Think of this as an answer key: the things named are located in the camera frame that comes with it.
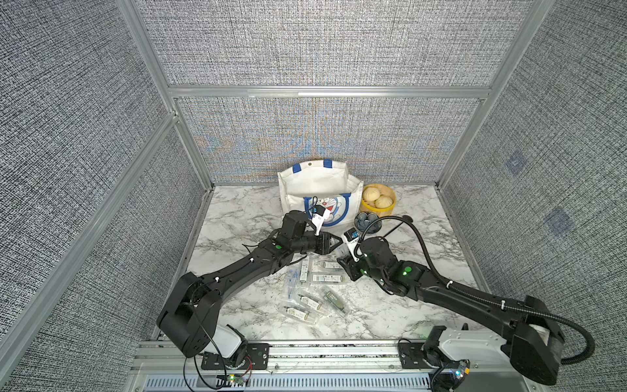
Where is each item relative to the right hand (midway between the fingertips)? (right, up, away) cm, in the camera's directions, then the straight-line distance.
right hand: (342, 251), depth 79 cm
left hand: (+1, +4, -2) cm, 4 cm away
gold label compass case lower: (-15, -21, +1) cm, 25 cm away
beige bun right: (+22, +17, +27) cm, 39 cm away
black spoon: (+31, +10, +28) cm, 43 cm away
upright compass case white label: (-13, -8, +11) cm, 19 cm away
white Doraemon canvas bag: (-5, +25, +25) cm, 35 cm away
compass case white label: (-4, -11, +9) cm, 15 cm away
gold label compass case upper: (-10, -18, +3) cm, 21 cm away
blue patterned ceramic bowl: (+12, +8, +24) cm, 28 cm away
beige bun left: (+16, +20, +27) cm, 37 cm away
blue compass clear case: (-17, -12, +10) cm, 23 cm away
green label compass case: (-3, -17, +5) cm, 18 cm away
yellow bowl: (+14, +14, +25) cm, 32 cm away
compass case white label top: (-2, -7, +12) cm, 14 cm away
